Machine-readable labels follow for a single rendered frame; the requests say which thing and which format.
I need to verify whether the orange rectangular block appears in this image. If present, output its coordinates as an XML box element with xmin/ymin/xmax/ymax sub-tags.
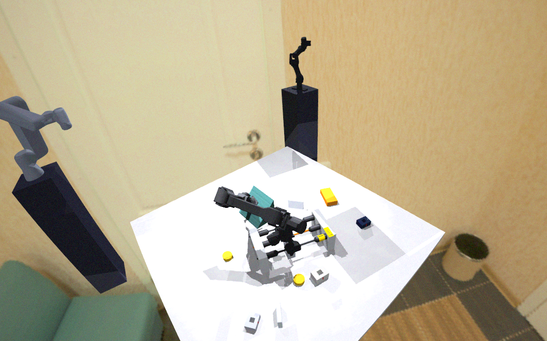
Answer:
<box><xmin>320</xmin><ymin>188</ymin><xmax>338</xmax><ymax>206</ymax></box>

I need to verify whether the yellow disc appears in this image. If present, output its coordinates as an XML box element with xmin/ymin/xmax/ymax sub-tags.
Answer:
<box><xmin>293</xmin><ymin>274</ymin><xmax>305</xmax><ymax>286</ymax></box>
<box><xmin>222</xmin><ymin>251</ymin><xmax>233</xmax><ymax>262</ymax></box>

